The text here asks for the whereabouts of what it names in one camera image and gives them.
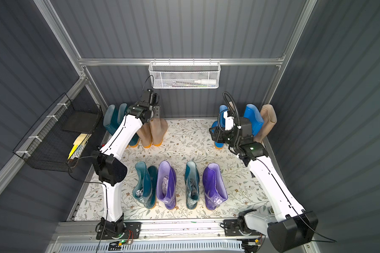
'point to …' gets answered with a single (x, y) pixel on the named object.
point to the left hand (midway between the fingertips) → (154, 109)
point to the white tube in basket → (206, 81)
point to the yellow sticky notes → (78, 141)
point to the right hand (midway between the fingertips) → (217, 129)
